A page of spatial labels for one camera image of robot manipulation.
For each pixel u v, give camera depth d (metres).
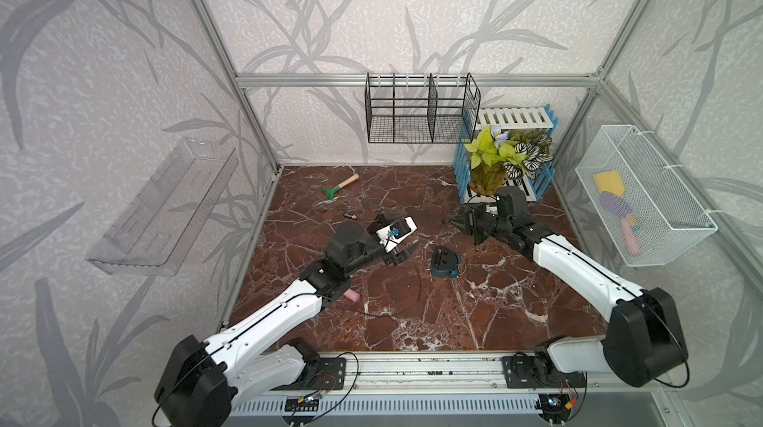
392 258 0.64
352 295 0.85
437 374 0.75
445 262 0.89
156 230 0.67
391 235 0.59
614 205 0.83
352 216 1.05
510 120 0.97
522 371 0.73
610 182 0.86
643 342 0.42
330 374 0.72
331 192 1.12
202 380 0.38
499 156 0.91
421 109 1.05
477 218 0.74
